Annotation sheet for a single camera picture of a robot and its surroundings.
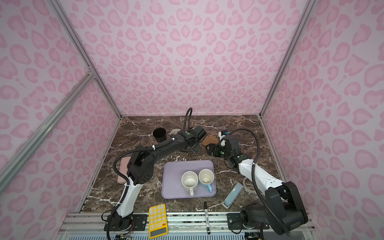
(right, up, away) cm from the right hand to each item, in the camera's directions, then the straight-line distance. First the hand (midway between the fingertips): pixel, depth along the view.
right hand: (212, 146), depth 85 cm
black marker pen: (-4, -31, -9) cm, 33 cm away
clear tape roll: (+17, -21, -2) cm, 28 cm away
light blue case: (+10, -24, -9) cm, 28 cm away
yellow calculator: (-28, -35, -13) cm, 46 cm away
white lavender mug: (-24, +8, +13) cm, 28 cm away
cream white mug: (-13, -19, 0) cm, 23 cm away
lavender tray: (-23, -17, +5) cm, 29 cm away
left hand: (-10, -1, +9) cm, 13 cm away
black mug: (-32, +6, +8) cm, 34 cm away
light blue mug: (-4, -18, +1) cm, 18 cm away
